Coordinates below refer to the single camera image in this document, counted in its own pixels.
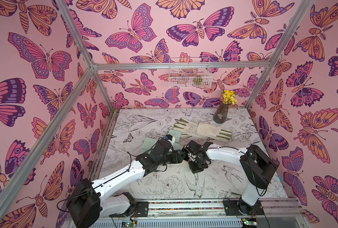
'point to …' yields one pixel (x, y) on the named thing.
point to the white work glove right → (206, 130)
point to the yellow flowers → (229, 97)
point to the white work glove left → (187, 127)
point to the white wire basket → (190, 72)
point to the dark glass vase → (221, 113)
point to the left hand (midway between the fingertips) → (183, 154)
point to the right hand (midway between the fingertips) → (193, 170)
